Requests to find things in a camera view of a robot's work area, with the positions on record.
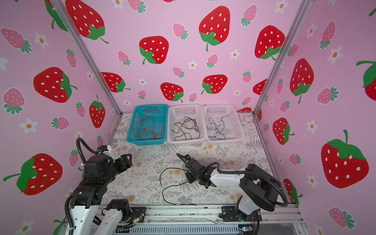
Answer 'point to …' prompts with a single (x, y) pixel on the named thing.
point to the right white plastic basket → (233, 130)
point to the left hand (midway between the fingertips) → (125, 156)
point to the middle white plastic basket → (176, 113)
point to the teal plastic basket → (158, 113)
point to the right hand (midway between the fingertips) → (186, 172)
